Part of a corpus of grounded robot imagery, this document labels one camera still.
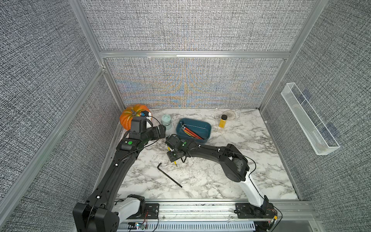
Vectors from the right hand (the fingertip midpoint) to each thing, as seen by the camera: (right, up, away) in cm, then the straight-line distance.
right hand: (170, 151), depth 92 cm
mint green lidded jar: (-4, +19, +10) cm, 22 cm away
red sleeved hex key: (+15, +11, +12) cm, 22 cm away
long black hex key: (+7, +18, +17) cm, 26 cm away
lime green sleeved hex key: (+12, +10, +12) cm, 19 cm away
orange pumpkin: (-27, +26, +10) cm, 39 cm away
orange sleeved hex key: (+12, +11, +12) cm, 20 cm away
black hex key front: (-1, -13, -6) cm, 15 cm away
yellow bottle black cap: (+36, +19, +12) cm, 43 cm away
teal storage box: (+22, +14, +17) cm, 31 cm away
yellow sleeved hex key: (+3, -6, -2) cm, 7 cm away
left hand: (-4, +16, -15) cm, 22 cm away
